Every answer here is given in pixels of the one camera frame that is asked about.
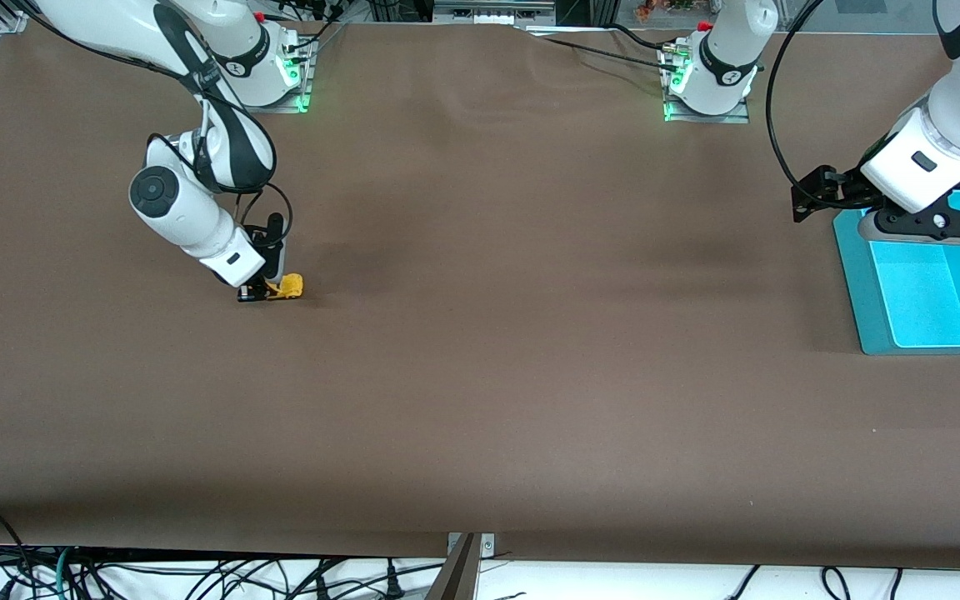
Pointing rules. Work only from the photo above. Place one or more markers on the yellow beetle toy car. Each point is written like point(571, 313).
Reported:
point(290, 286)

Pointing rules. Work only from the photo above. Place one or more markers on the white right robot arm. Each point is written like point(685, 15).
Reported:
point(172, 200)

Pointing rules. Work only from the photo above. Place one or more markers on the teal plastic bin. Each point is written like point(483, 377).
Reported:
point(930, 308)

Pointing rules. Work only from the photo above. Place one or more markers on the orange brown clutter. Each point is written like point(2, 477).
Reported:
point(663, 8)

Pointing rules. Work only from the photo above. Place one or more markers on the brown table cover sheet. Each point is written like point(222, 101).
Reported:
point(480, 375)

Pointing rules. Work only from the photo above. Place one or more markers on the black power plug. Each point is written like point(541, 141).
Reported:
point(394, 583)

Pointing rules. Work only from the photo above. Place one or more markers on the grey metal box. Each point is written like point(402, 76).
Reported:
point(492, 12)

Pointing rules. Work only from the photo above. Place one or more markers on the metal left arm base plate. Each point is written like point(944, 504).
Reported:
point(709, 118)

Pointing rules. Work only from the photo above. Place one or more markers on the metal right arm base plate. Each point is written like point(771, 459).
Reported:
point(280, 107)

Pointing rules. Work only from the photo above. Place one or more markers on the small metal table bracket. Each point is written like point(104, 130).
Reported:
point(487, 546)

